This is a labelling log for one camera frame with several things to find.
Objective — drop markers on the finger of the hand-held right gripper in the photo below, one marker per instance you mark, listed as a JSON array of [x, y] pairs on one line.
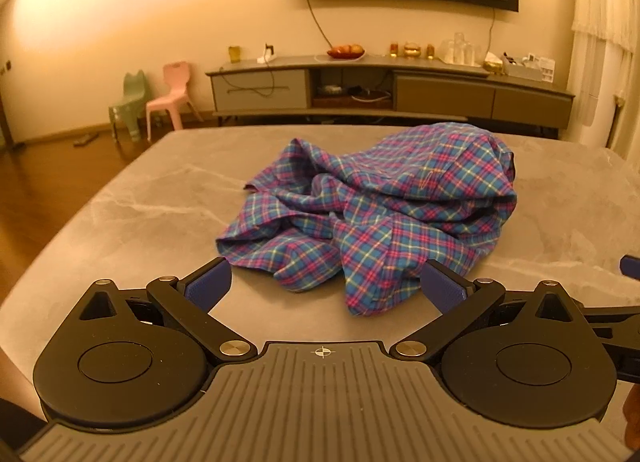
[[622, 342], [631, 264]]

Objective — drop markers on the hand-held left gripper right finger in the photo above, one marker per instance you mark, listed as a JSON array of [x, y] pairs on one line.
[[442, 288]]

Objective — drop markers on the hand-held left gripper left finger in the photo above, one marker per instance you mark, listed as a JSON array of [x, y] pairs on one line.
[[210, 284]]

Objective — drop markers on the blue pink plaid shirt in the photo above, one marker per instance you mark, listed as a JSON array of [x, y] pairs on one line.
[[400, 192]]

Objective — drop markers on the person's right hand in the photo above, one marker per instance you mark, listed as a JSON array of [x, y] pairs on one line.
[[633, 414]]

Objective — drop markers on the white standing air conditioner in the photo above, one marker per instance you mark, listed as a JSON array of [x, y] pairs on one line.
[[595, 91]]

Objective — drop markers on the small object on floor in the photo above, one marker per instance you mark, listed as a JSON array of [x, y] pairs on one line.
[[85, 139]]

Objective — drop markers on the white flat device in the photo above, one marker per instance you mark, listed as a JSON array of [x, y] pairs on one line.
[[372, 96]]

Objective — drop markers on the grey tv cabinet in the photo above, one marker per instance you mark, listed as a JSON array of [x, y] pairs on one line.
[[260, 84]]

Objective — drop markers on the pink plastic chair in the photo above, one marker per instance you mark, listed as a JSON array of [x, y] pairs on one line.
[[175, 79]]

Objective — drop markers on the green plastic chair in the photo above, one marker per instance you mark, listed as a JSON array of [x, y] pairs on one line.
[[131, 91]]

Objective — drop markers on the white desk organizer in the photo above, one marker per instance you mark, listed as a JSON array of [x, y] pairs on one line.
[[530, 70]]

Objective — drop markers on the gold tissue holder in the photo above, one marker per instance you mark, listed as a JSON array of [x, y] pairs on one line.
[[493, 64]]

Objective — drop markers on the yellow cup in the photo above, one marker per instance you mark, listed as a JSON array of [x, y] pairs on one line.
[[235, 54]]

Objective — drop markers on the group of clear glasses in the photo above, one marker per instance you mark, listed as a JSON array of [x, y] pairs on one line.
[[457, 51]]

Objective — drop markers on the small amber jar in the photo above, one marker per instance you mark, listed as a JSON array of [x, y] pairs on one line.
[[395, 49], [430, 50]]

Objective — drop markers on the round gold jar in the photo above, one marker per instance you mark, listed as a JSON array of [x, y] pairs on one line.
[[412, 49]]

